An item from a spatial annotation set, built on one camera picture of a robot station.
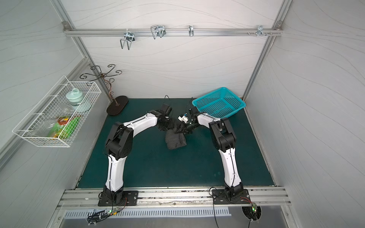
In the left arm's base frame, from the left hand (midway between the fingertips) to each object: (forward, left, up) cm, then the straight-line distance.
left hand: (173, 128), depth 98 cm
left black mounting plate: (-43, +19, -3) cm, 47 cm away
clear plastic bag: (-21, +52, +30) cm, 64 cm away
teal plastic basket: (+28, -37, -4) cm, 47 cm away
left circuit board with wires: (-50, +31, +1) cm, 59 cm away
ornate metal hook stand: (+27, +45, -1) cm, 52 cm away
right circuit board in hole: (-45, -45, -3) cm, 64 cm away
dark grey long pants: (-11, -2, +4) cm, 12 cm away
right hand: (-4, -2, -1) cm, 4 cm away
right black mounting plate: (-42, -30, +6) cm, 52 cm away
